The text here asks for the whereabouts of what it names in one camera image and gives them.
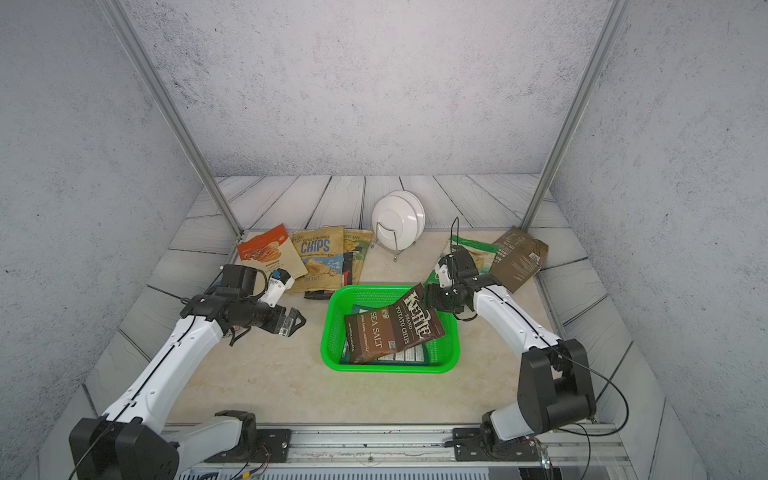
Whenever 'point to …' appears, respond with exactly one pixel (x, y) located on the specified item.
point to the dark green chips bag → (418, 355)
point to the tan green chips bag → (358, 243)
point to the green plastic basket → (444, 352)
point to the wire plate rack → (396, 246)
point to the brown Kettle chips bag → (409, 322)
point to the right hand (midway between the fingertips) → (430, 300)
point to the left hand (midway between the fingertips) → (293, 314)
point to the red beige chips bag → (272, 252)
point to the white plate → (398, 219)
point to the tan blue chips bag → (322, 253)
